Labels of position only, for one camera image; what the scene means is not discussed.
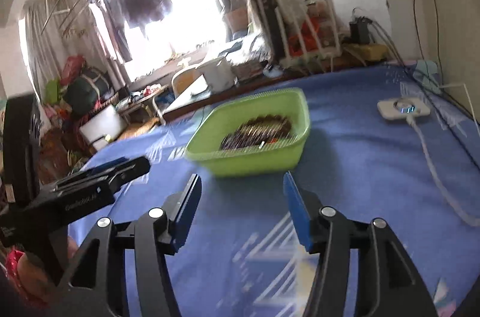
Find wooden armchair white cushion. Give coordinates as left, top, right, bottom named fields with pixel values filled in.
left=79, top=105, right=127, bottom=152

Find dark green duffel bag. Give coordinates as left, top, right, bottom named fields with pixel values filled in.
left=63, top=67, right=111, bottom=116

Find white yellow chair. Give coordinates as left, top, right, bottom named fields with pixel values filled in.
left=171, top=66, right=202, bottom=98

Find blue patterned tablecloth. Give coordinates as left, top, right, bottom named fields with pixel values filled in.
left=67, top=60, right=480, bottom=317

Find white enamel mug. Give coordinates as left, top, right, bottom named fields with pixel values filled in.
left=196, top=57, right=236, bottom=93

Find dark wooden desk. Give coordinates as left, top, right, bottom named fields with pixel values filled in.
left=163, top=51, right=367, bottom=123

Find green plastic basket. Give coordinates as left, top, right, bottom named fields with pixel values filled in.
left=185, top=88, right=311, bottom=177

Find white charger box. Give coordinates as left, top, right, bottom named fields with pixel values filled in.
left=377, top=97, right=431, bottom=121

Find cardboard box on sill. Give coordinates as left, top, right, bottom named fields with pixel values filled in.
left=223, top=6, right=249, bottom=34

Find black power adapter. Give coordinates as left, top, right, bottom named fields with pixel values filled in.
left=349, top=16, right=372, bottom=45

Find covered computer monitor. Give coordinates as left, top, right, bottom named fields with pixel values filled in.
left=237, top=0, right=320, bottom=63

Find white charger cable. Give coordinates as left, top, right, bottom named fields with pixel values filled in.
left=406, top=115, right=480, bottom=228

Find black wall cables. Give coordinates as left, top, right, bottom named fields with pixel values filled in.
left=381, top=0, right=480, bottom=168

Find brown bead bracelets pile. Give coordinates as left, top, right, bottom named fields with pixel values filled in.
left=219, top=115, right=297, bottom=152

